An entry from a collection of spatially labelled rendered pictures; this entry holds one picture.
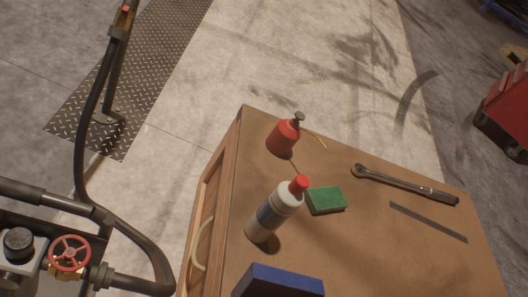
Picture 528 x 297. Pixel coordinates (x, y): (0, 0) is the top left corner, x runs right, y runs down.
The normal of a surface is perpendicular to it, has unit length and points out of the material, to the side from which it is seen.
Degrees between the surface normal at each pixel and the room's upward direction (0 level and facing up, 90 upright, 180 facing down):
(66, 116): 0
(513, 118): 90
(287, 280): 13
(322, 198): 0
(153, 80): 0
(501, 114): 90
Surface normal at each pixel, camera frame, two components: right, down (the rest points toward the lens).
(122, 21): 0.25, 0.18
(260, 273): 0.44, -0.75
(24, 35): 0.44, -0.60
